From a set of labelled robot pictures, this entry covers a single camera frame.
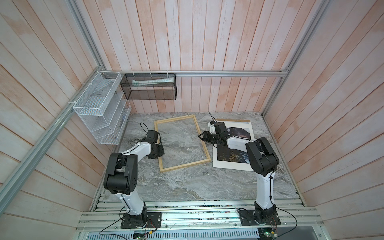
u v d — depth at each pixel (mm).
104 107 727
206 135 917
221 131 820
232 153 981
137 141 671
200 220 746
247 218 730
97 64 872
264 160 557
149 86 1040
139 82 902
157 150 872
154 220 732
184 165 925
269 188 594
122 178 477
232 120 1191
